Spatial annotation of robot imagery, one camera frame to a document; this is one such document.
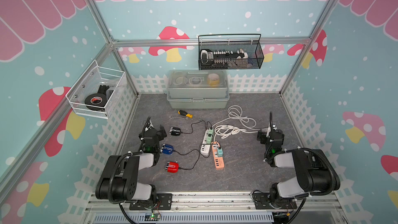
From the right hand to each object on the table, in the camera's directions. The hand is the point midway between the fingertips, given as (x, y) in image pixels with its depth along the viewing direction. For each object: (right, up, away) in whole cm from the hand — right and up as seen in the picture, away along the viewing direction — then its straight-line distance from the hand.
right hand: (269, 129), depth 94 cm
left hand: (-70, 0, -1) cm, 70 cm away
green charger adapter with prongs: (-37, -5, -6) cm, 38 cm away
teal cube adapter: (-31, -11, -10) cm, 35 cm away
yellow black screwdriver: (-54, +10, +12) cm, 56 cm away
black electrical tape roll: (-89, +17, -24) cm, 93 cm away
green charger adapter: (-36, -1, -2) cm, 36 cm away
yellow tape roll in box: (-33, +33, +12) cm, 48 cm away
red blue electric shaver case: (-57, -19, -11) cm, 61 cm away
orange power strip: (-32, -16, -9) cm, 36 cm away
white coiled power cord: (-19, +3, +9) cm, 21 cm away
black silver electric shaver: (-58, -1, +3) cm, 58 cm away
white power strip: (-39, -10, -4) cm, 40 cm away
